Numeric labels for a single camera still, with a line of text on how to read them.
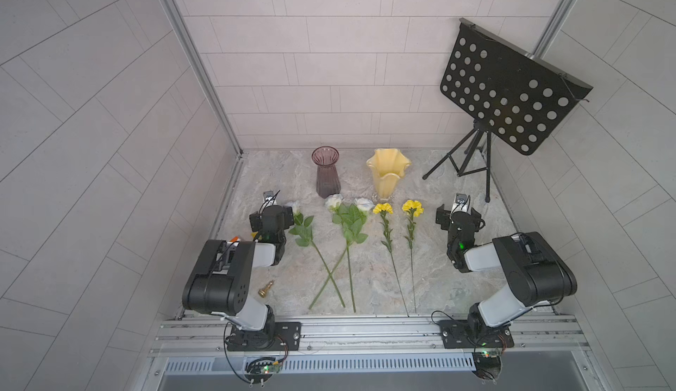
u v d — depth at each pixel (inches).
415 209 36.9
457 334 27.9
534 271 18.0
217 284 16.7
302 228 35.9
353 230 35.2
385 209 36.9
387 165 36.6
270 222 27.8
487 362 26.8
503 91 29.1
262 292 30.3
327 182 37.7
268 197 31.2
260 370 25.9
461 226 27.3
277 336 27.4
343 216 36.4
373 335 28.6
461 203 30.3
